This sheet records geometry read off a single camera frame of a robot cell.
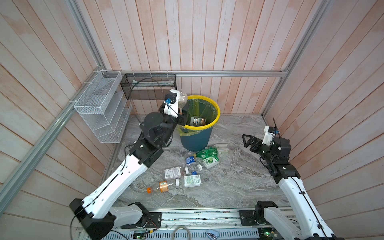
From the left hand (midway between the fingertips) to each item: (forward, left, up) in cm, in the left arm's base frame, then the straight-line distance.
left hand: (183, 102), depth 59 cm
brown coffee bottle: (+20, -12, -33) cm, 40 cm away
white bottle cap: (-8, -9, -44) cm, 46 cm away
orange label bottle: (-20, +11, -43) cm, 49 cm away
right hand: (0, -34, -24) cm, 41 cm away
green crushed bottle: (+2, -15, -45) cm, 47 cm away
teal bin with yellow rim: (+12, -8, -46) cm, 49 cm away
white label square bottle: (-11, +5, -44) cm, 46 cm away
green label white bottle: (-16, -5, -44) cm, 47 cm away
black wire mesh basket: (+42, +30, -22) cm, 56 cm away
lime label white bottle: (-4, -16, -44) cm, 47 cm away
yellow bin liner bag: (+24, -9, -25) cm, 36 cm away
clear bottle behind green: (+5, -25, -44) cm, 51 cm away
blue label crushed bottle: (-4, -3, -44) cm, 45 cm away
